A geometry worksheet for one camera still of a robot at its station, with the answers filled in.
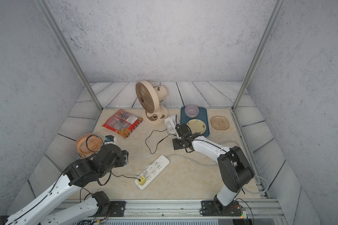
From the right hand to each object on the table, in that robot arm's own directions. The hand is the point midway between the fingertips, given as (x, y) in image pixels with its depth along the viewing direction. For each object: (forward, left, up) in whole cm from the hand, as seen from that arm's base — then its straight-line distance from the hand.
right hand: (178, 142), depth 90 cm
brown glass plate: (+23, -33, -9) cm, 41 cm away
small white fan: (+13, +5, +4) cm, 14 cm away
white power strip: (-17, +14, -5) cm, 23 cm away
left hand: (-15, +27, +12) cm, 33 cm away
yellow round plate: (+20, -14, -8) cm, 26 cm away
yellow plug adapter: (-23, +19, -1) cm, 30 cm away
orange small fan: (-3, +55, +4) cm, 55 cm away
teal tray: (+30, -20, -7) cm, 37 cm away
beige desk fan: (+22, +18, +18) cm, 34 cm away
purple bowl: (+32, -11, -5) cm, 34 cm away
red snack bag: (+19, +41, -3) cm, 46 cm away
